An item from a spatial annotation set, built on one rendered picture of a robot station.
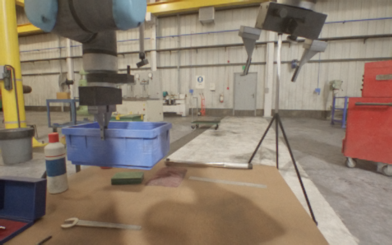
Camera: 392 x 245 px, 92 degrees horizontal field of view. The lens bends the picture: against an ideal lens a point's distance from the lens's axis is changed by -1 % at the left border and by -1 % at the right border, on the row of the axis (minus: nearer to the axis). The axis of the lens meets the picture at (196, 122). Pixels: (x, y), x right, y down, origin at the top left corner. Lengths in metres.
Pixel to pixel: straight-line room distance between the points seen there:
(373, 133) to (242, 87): 7.87
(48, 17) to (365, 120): 2.82
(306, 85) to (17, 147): 10.15
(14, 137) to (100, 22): 2.95
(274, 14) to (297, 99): 9.97
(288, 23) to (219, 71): 9.99
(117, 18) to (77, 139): 0.40
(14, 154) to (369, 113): 4.32
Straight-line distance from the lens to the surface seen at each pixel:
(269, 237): 0.61
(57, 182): 0.92
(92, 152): 0.67
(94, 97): 0.55
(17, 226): 0.78
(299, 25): 0.44
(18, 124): 4.32
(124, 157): 0.61
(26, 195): 0.82
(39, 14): 0.51
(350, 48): 11.23
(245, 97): 10.12
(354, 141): 2.90
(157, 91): 6.51
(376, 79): 2.85
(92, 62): 0.58
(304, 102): 10.46
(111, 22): 0.44
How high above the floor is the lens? 0.83
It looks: 7 degrees down
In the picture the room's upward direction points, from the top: straight up
